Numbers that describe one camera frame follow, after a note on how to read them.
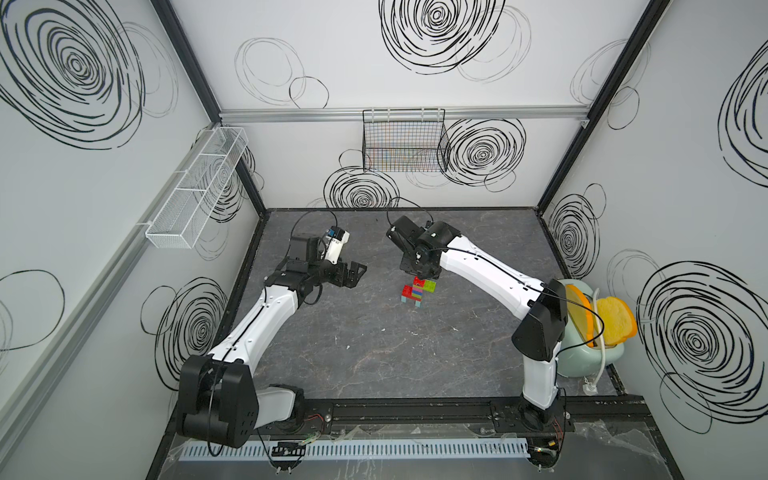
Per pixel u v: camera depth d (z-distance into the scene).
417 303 0.93
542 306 0.48
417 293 0.87
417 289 0.86
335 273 0.73
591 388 0.74
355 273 0.74
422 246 0.57
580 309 0.46
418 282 0.84
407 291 0.90
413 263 0.75
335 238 0.72
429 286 0.85
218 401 0.40
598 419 0.74
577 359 0.68
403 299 0.94
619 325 0.68
